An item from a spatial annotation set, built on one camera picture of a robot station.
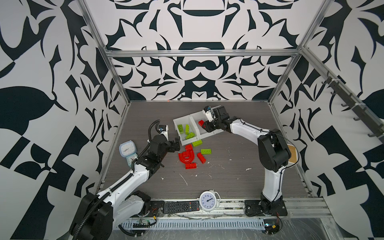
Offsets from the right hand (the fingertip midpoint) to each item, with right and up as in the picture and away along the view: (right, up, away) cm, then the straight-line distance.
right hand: (205, 123), depth 95 cm
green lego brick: (-11, -4, +6) cm, 14 cm away
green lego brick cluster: (-9, -8, +4) cm, 13 cm away
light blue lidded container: (-47, -15, -4) cm, 50 cm away
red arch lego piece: (-11, -20, -5) cm, 23 cm away
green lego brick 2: (-5, -13, +1) cm, 14 cm away
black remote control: (-14, -40, -21) cm, 47 cm away
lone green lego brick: (-16, -4, +6) cm, 17 cm away
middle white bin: (-4, -5, 0) cm, 6 cm away
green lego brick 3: (+1, -18, -1) cm, 18 cm away
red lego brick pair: (-2, 0, +1) cm, 3 cm away
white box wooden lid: (+50, -19, -9) cm, 54 cm away
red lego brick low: (-8, -24, -9) cm, 27 cm away
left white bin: (-13, +1, +7) cm, 15 cm away
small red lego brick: (-10, -15, -1) cm, 18 cm away
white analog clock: (+1, -37, -21) cm, 43 cm away
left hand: (-19, -6, -13) cm, 24 cm away
